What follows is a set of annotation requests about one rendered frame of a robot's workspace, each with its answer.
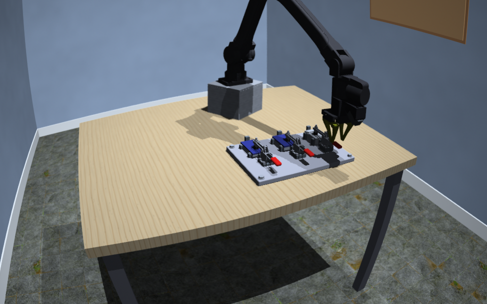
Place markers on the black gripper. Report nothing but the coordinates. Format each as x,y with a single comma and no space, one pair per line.
336,122

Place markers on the blue rectangular block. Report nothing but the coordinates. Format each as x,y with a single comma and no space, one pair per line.
281,140
249,147

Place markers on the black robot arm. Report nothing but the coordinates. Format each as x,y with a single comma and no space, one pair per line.
341,65

